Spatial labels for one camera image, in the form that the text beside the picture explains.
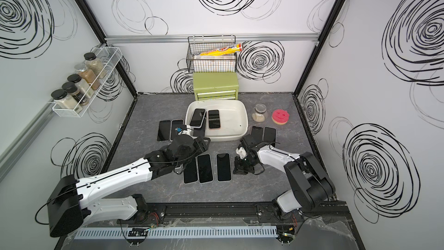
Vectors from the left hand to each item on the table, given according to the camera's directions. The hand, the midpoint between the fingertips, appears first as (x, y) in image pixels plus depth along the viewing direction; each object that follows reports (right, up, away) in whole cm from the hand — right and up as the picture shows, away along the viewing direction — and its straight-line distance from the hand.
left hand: (208, 142), depth 77 cm
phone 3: (+7, -17, +8) cm, 20 cm away
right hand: (+12, -17, +8) cm, 22 cm away
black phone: (+27, +1, +23) cm, 35 cm away
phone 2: (-9, -17, +6) cm, 20 cm away
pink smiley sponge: (+41, +10, +27) cm, 50 cm away
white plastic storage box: (+13, +7, +28) cm, 32 cm away
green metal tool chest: (+2, +29, +24) cm, 37 cm away
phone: (-24, +5, +28) cm, 37 cm away
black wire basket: (+3, +38, +10) cm, 39 cm away
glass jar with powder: (+28, +12, +23) cm, 38 cm away
